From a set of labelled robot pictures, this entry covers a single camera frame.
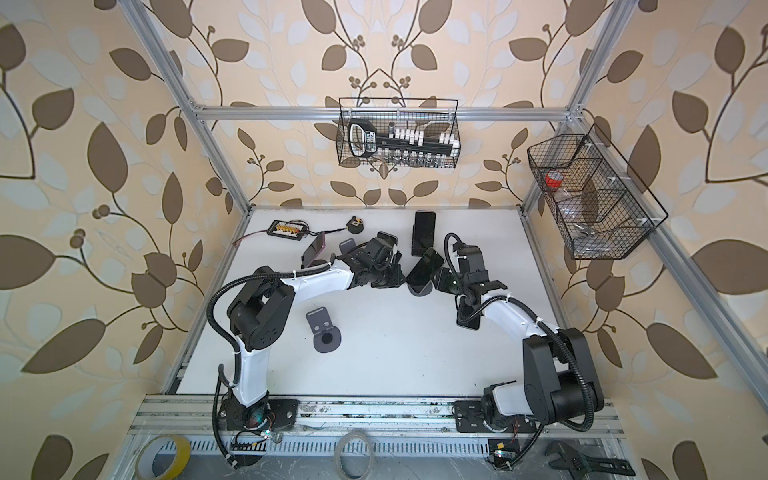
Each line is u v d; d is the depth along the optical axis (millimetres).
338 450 708
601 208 734
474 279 691
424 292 917
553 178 866
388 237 926
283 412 744
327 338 868
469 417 731
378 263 770
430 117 911
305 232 1127
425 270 990
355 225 1118
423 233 1105
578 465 675
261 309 527
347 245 969
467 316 884
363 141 847
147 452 667
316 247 959
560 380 422
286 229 1120
